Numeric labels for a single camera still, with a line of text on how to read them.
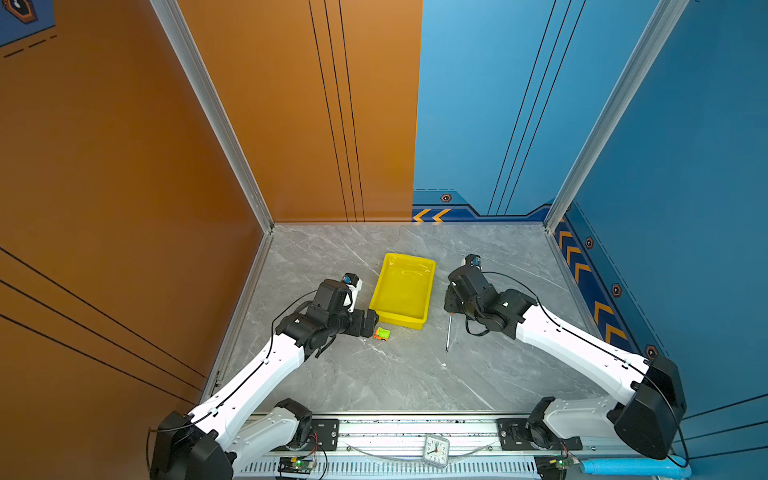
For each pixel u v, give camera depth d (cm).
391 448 72
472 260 71
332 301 60
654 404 39
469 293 59
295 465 71
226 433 40
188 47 74
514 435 72
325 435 73
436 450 70
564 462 70
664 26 71
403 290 96
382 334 88
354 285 71
